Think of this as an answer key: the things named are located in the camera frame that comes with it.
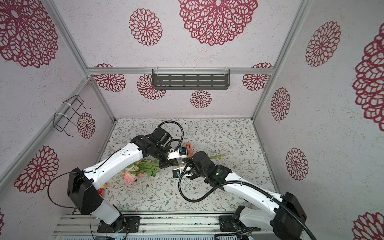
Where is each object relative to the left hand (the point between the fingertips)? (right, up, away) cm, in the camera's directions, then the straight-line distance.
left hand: (174, 162), depth 78 cm
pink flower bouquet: (-14, -2, 0) cm, 14 cm away
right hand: (+5, +2, -1) cm, 6 cm away
